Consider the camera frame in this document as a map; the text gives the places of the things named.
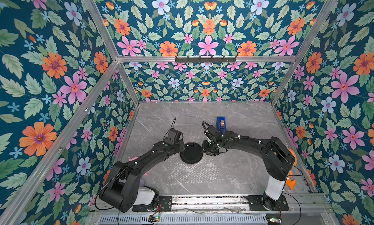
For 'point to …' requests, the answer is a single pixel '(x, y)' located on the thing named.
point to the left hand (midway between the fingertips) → (184, 144)
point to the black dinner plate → (193, 153)
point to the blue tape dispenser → (221, 124)
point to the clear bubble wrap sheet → (205, 171)
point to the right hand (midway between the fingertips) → (203, 149)
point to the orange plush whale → (289, 180)
